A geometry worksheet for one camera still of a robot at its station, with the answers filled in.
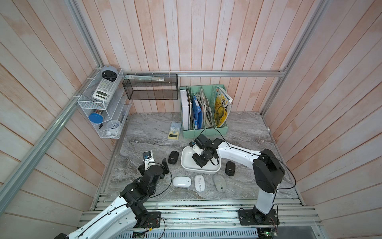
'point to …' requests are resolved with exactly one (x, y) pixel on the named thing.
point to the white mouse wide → (182, 181)
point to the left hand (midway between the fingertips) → (157, 162)
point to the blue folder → (197, 113)
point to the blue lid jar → (96, 118)
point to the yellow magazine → (223, 105)
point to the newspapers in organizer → (207, 118)
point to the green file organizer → (209, 91)
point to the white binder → (185, 108)
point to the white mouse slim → (199, 183)
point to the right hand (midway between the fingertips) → (200, 158)
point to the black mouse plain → (173, 157)
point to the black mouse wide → (230, 168)
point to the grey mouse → (220, 182)
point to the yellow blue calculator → (174, 130)
